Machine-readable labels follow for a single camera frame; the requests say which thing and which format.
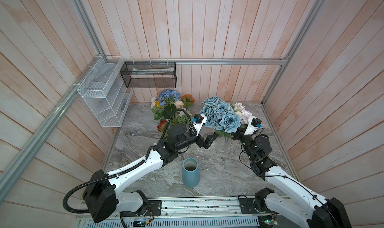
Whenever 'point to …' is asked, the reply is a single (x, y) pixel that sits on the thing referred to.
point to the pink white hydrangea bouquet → (239, 110)
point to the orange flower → (188, 100)
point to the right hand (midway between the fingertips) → (235, 120)
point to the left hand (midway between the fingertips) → (211, 131)
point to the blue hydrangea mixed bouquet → (164, 106)
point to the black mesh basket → (149, 74)
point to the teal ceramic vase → (191, 172)
